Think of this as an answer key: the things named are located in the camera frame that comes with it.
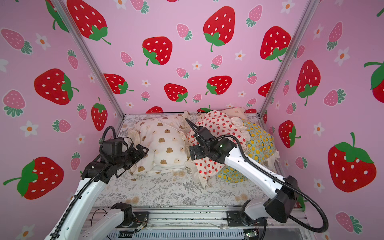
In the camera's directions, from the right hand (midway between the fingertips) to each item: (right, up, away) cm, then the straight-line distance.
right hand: (194, 151), depth 75 cm
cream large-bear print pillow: (-19, +5, +18) cm, 26 cm away
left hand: (-26, 0, 0) cm, 26 cm away
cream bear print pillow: (+30, +25, +35) cm, 53 cm away
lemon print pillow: (+37, +2, +6) cm, 37 cm away
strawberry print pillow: (+15, +15, +9) cm, 23 cm away
